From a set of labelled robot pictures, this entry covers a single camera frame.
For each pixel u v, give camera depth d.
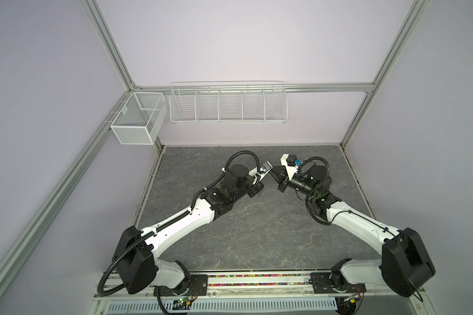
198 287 0.73
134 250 0.44
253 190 0.68
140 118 1.02
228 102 0.99
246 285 0.75
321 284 0.72
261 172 0.61
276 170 0.67
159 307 0.69
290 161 0.62
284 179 0.68
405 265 0.41
